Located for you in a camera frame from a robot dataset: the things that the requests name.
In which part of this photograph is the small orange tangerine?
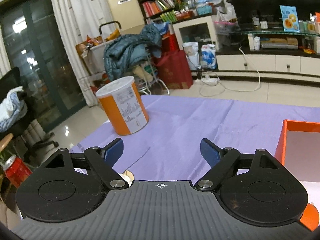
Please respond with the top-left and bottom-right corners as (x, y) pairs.
(300, 203), (319, 231)

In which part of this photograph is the red soda can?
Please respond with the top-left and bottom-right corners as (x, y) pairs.
(3, 155), (32, 188)

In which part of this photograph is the orange cardboard box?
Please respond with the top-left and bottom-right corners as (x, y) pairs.
(275, 120), (320, 183)

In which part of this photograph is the black office chair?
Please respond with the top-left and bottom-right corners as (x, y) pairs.
(1, 67), (59, 164)

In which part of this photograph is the purple floral tablecloth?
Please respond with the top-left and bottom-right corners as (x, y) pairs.
(69, 94), (320, 196)

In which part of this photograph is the orange white canister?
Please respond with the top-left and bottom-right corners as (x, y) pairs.
(95, 76), (149, 135)

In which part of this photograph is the white tv cabinet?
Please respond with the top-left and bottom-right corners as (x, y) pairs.
(216, 30), (319, 84)

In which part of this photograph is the blue puffer jacket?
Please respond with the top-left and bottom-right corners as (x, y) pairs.
(104, 24), (162, 81)

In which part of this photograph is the red gift bag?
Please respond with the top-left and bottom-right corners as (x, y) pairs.
(152, 34), (193, 89)

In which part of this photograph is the white glass-door small cabinet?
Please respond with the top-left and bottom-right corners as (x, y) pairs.
(172, 14), (221, 51)

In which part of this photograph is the blue snack bag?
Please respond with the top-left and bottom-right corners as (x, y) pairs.
(280, 5), (300, 33)

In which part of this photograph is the white curtain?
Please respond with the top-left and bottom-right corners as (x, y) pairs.
(51, 0), (113, 107)

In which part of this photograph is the white floor air conditioner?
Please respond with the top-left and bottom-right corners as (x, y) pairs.
(107, 0), (145, 34)

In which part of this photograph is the dark bookshelf with books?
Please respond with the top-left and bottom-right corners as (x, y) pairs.
(132, 0), (188, 25)

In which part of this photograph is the white power cable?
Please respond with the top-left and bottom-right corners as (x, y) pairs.
(198, 45), (262, 98)

